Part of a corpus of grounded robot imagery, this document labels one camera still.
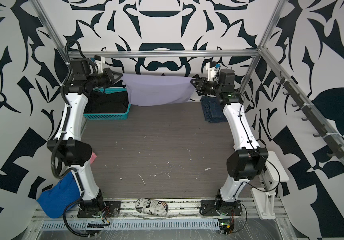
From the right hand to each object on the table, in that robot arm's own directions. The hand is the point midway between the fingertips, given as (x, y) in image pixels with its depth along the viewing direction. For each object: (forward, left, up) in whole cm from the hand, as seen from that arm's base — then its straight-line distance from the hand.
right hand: (192, 79), depth 73 cm
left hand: (+5, +34, +2) cm, 35 cm away
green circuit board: (-53, -14, -43) cm, 70 cm away
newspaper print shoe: (-48, +21, -37) cm, 64 cm away
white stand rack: (-45, -34, -38) cm, 68 cm away
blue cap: (-44, +71, -40) cm, 93 cm away
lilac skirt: (+12, +25, -16) cm, 32 cm away
